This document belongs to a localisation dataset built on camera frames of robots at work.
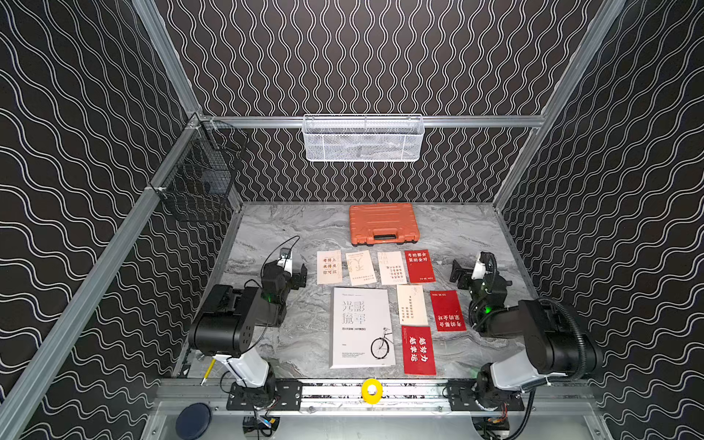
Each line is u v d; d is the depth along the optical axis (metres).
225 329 0.47
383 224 1.11
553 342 0.45
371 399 0.74
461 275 0.84
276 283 0.73
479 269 0.81
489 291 0.69
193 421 0.69
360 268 1.01
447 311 0.90
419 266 1.01
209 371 0.78
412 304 0.92
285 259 0.82
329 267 1.00
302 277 0.90
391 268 1.01
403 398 0.76
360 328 0.84
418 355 0.82
